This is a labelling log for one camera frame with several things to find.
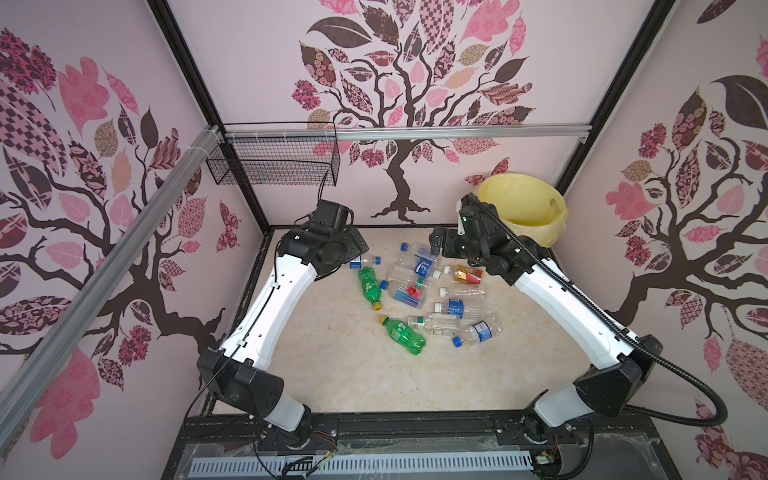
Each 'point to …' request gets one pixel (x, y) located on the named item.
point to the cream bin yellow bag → (533, 206)
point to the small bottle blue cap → (479, 332)
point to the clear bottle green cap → (441, 324)
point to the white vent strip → (358, 463)
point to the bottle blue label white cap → (463, 309)
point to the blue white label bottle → (416, 265)
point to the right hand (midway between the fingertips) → (446, 233)
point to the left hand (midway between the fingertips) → (349, 255)
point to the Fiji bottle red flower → (408, 290)
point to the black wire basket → (278, 160)
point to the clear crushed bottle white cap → (476, 292)
